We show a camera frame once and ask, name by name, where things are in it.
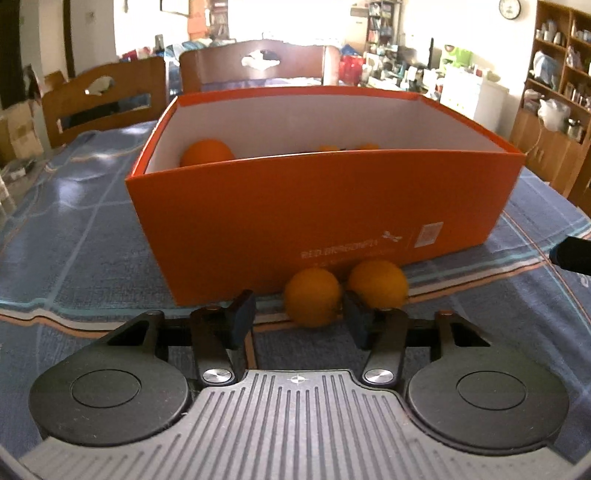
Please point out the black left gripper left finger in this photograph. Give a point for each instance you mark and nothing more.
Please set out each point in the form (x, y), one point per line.
(217, 333)

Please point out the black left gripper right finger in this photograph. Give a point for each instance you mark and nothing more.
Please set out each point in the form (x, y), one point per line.
(380, 332)

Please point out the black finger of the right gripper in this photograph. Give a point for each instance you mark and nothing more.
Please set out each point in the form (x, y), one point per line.
(572, 254)

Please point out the large orange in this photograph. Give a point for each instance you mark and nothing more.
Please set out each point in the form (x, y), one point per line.
(204, 152)

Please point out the small tangerine middle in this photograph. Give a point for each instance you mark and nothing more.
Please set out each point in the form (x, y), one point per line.
(380, 283)

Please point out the small tangerine by box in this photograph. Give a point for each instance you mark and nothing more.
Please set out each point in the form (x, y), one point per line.
(312, 298)

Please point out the wooden shelf cabinet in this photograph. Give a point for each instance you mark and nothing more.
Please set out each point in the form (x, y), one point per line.
(552, 126)

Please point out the orange cardboard box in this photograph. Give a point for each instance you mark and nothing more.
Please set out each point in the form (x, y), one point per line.
(437, 185)

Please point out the small tangerine back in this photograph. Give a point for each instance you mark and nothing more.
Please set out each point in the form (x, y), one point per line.
(368, 146)

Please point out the small tangerine centre right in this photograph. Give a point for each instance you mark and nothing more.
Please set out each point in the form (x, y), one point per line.
(329, 148)

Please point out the white cabinet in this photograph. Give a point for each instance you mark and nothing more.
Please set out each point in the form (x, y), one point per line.
(477, 98)

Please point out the wooden chair centre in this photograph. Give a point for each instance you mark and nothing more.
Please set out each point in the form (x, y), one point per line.
(256, 62)

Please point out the wooden chair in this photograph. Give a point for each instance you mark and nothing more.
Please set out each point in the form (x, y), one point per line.
(102, 87)
(256, 62)

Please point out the wooden chair left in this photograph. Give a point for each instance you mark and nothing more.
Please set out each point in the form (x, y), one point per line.
(102, 87)

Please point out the round wall clock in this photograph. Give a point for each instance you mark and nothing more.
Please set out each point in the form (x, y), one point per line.
(510, 9)

